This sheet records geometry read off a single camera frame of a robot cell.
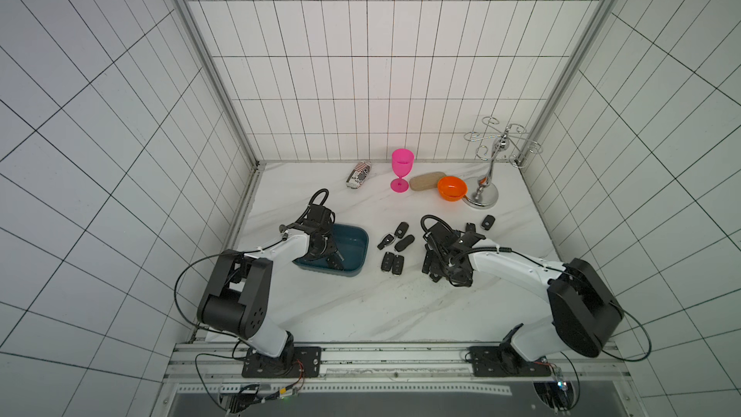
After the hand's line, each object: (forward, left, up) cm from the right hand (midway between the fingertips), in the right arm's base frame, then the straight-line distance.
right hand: (437, 267), depth 88 cm
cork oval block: (+34, +2, +1) cm, 34 cm away
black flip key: (+1, +16, 0) cm, 16 cm away
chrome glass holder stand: (+31, -20, 0) cm, 37 cm away
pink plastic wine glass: (+33, +12, +14) cm, 38 cm away
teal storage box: (+7, +28, +1) cm, 28 cm away
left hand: (+3, +36, 0) cm, 37 cm away
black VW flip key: (+13, +11, 0) cm, 17 cm away
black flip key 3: (+16, -13, -1) cm, 20 cm away
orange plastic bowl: (+32, -8, +2) cm, 33 cm away
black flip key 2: (0, +12, 0) cm, 12 cm away
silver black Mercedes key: (+9, +15, 0) cm, 18 cm away
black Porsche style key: (+9, +10, -1) cm, 13 cm away
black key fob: (+18, -19, -1) cm, 27 cm away
